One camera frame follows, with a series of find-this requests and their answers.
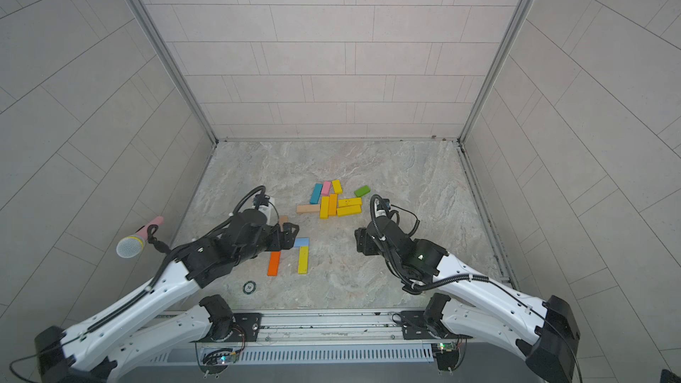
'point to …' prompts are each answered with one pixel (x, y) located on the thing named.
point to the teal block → (317, 190)
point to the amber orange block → (332, 204)
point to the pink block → (326, 188)
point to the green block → (363, 191)
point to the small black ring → (249, 287)
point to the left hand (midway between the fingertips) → (294, 228)
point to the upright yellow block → (324, 208)
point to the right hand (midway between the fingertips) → (362, 236)
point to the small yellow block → (337, 186)
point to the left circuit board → (216, 361)
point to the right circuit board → (447, 355)
